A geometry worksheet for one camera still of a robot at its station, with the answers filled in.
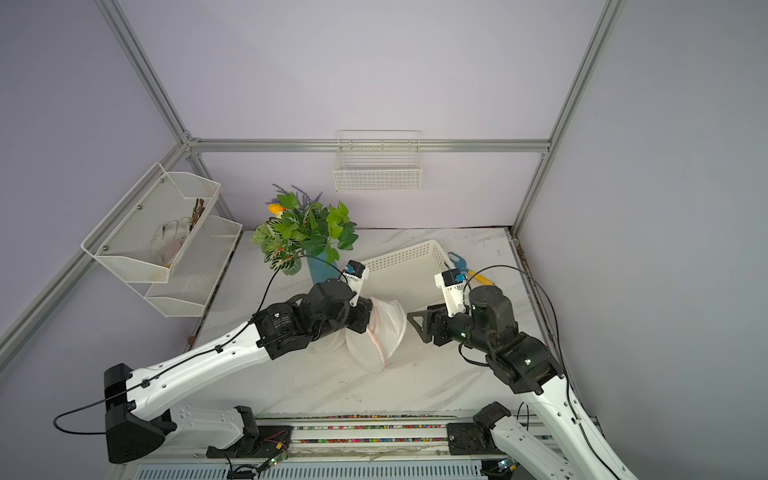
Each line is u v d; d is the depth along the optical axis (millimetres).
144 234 779
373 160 957
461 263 1099
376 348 702
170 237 782
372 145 914
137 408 386
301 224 780
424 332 573
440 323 554
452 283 565
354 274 603
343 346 819
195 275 939
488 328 482
